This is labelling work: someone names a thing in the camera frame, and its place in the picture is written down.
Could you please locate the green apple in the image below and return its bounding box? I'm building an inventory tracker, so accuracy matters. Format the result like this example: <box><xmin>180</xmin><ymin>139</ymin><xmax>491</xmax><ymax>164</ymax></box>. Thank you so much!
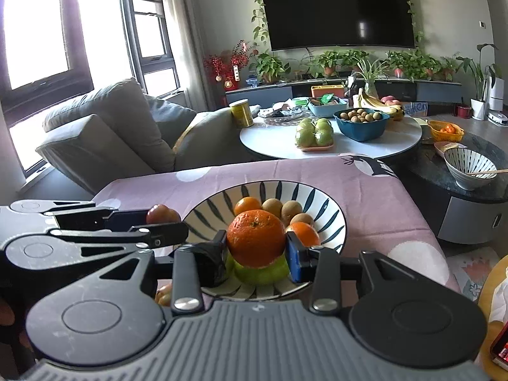
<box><xmin>233</xmin><ymin>256</ymin><xmax>289</xmax><ymax>286</ymax></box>
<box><xmin>225</xmin><ymin>252</ymin><xmax>235</xmax><ymax>279</ymax></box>

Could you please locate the brown kiwi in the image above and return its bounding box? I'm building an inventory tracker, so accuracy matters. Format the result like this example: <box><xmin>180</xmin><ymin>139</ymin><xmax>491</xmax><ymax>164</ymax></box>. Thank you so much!
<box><xmin>281</xmin><ymin>200</ymin><xmax>302</xmax><ymax>226</ymax></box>
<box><xmin>262</xmin><ymin>198</ymin><xmax>283</xmax><ymax>218</ymax></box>
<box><xmin>290</xmin><ymin>212</ymin><xmax>314</xmax><ymax>226</ymax></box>

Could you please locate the brown kiwi front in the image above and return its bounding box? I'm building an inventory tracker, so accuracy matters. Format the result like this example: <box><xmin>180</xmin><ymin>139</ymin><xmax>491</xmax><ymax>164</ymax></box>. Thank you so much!
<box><xmin>281</xmin><ymin>200</ymin><xmax>302</xmax><ymax>226</ymax></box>

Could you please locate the large orange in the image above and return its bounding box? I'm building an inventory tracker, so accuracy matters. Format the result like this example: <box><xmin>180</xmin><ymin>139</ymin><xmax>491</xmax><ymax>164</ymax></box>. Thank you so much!
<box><xmin>226</xmin><ymin>210</ymin><xmax>286</xmax><ymax>268</ymax></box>

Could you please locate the brown kiwi back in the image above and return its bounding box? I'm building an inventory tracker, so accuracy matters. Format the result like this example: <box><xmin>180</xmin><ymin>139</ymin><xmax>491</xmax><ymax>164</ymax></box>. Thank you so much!
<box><xmin>262</xmin><ymin>198</ymin><xmax>283</xmax><ymax>218</ymax></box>

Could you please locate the small orange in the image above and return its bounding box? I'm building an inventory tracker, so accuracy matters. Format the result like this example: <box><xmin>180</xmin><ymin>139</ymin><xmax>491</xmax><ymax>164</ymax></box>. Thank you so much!
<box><xmin>233</xmin><ymin>196</ymin><xmax>262</xmax><ymax>216</ymax></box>

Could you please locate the striped white ceramic bowl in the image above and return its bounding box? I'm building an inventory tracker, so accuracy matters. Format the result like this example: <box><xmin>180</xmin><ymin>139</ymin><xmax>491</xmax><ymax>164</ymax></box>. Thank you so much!
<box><xmin>184</xmin><ymin>180</ymin><xmax>347</xmax><ymax>301</ymax></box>

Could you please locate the pink polka dot tablecloth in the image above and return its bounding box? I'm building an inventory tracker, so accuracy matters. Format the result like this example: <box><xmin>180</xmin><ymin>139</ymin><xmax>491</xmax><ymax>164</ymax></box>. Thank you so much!
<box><xmin>94</xmin><ymin>155</ymin><xmax>460</xmax><ymax>291</ymax></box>

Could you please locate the grey sofa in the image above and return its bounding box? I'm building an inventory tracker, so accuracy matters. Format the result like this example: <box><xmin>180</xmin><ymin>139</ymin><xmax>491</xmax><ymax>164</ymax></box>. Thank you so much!
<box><xmin>36</xmin><ymin>78</ymin><xmax>259</xmax><ymax>194</ymax></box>

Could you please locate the plate of green apples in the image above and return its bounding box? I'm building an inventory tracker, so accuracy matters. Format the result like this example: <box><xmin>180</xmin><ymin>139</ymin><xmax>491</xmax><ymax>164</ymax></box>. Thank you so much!
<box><xmin>295</xmin><ymin>118</ymin><xmax>334</xmax><ymax>150</ymax></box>

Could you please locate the round white coffee table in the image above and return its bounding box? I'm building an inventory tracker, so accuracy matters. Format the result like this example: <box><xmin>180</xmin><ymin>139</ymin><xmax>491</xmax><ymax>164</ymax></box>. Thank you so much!
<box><xmin>239</xmin><ymin>117</ymin><xmax>422</xmax><ymax>159</ymax></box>

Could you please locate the blue bowl of kiwis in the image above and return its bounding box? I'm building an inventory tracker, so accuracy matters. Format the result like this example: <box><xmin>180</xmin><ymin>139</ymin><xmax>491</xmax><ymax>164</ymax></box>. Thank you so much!
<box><xmin>334</xmin><ymin>108</ymin><xmax>390</xmax><ymax>142</ymax></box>

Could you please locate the light blue snack tray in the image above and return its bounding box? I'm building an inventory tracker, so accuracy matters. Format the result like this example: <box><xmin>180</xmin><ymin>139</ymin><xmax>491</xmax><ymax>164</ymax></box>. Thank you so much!
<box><xmin>307</xmin><ymin>99</ymin><xmax>349</xmax><ymax>118</ymax></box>

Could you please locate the yellow tin can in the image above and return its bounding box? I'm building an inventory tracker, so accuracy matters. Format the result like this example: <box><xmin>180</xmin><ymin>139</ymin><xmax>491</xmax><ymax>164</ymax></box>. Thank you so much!
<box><xmin>229</xmin><ymin>99</ymin><xmax>254</xmax><ymax>128</ymax></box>

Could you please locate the glass plate with snacks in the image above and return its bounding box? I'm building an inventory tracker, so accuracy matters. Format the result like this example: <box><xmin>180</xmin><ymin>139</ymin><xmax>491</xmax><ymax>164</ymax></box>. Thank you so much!
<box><xmin>258</xmin><ymin>102</ymin><xmax>308</xmax><ymax>126</ymax></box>

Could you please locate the dark round side table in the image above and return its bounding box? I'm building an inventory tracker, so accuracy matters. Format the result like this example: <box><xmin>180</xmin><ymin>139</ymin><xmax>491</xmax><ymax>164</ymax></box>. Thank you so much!
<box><xmin>388</xmin><ymin>143</ymin><xmax>507</xmax><ymax>245</ymax></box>

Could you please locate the banana bunch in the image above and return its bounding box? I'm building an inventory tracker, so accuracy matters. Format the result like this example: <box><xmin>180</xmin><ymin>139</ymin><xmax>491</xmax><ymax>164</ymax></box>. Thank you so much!
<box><xmin>358</xmin><ymin>88</ymin><xmax>404</xmax><ymax>121</ymax></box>

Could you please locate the small striped bowl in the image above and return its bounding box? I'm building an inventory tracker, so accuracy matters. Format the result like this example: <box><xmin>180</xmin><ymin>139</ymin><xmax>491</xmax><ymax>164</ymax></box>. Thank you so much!
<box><xmin>444</xmin><ymin>148</ymin><xmax>497</xmax><ymax>191</ymax></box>

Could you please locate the orange box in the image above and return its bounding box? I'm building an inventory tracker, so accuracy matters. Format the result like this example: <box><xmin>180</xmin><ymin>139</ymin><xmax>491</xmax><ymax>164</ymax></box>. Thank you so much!
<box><xmin>311</xmin><ymin>84</ymin><xmax>344</xmax><ymax>98</ymax></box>

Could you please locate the orange bowl of tangerines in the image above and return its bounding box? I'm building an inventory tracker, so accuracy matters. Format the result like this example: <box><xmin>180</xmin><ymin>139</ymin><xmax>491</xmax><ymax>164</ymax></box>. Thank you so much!
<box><xmin>427</xmin><ymin>120</ymin><xmax>465</xmax><ymax>143</ymax></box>

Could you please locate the red flower decoration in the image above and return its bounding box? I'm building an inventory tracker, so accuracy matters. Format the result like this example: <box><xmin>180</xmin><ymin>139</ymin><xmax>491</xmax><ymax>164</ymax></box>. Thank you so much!
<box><xmin>203</xmin><ymin>40</ymin><xmax>258</xmax><ymax>91</ymax></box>

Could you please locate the spider plant in vase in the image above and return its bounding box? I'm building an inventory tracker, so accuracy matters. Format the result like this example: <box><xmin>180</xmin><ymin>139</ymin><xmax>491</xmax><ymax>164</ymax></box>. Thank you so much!
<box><xmin>353</xmin><ymin>58</ymin><xmax>389</xmax><ymax>99</ymax></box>

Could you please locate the grey tv cabinet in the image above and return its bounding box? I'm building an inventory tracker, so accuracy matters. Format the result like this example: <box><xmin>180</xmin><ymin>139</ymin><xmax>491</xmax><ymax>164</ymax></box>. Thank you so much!
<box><xmin>224</xmin><ymin>78</ymin><xmax>463</xmax><ymax>109</ymax></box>

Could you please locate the potted green plant left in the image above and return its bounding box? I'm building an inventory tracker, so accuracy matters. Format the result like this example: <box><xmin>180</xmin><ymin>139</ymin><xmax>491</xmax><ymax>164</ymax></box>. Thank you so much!
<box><xmin>249</xmin><ymin>52</ymin><xmax>291</xmax><ymax>84</ymax></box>

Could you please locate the wooden spoon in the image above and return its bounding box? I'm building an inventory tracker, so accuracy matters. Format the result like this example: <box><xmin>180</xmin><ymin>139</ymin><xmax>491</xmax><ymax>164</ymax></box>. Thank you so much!
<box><xmin>468</xmin><ymin>169</ymin><xmax>508</xmax><ymax>176</ymax></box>

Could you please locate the tall potted plant white pot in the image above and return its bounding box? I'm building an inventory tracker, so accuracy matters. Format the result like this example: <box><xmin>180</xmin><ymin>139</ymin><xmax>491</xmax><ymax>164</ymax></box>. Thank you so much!
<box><xmin>456</xmin><ymin>43</ymin><xmax>502</xmax><ymax>120</ymax></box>

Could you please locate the white robot vacuum dock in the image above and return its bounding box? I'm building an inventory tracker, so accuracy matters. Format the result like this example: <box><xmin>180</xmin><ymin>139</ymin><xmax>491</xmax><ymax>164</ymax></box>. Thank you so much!
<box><xmin>486</xmin><ymin>77</ymin><xmax>508</xmax><ymax>126</ymax></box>

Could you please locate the black wall television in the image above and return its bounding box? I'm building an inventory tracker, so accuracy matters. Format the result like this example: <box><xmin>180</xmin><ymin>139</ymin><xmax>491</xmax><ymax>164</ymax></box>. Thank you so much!
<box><xmin>262</xmin><ymin>0</ymin><xmax>415</xmax><ymax>51</ymax></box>

